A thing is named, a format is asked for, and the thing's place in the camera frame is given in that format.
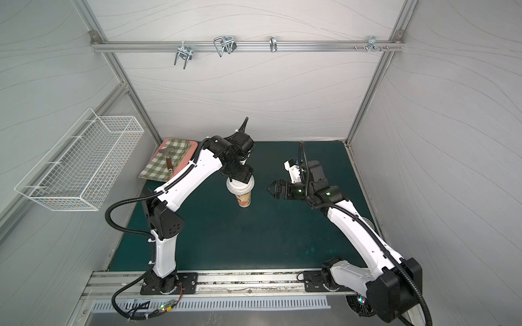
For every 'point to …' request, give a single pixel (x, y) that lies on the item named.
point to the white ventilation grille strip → (168, 305)
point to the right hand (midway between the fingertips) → (275, 187)
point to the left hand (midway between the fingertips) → (242, 176)
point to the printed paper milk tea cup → (244, 200)
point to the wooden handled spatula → (166, 151)
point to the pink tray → (187, 157)
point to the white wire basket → (83, 168)
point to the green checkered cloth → (158, 169)
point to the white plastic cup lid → (240, 188)
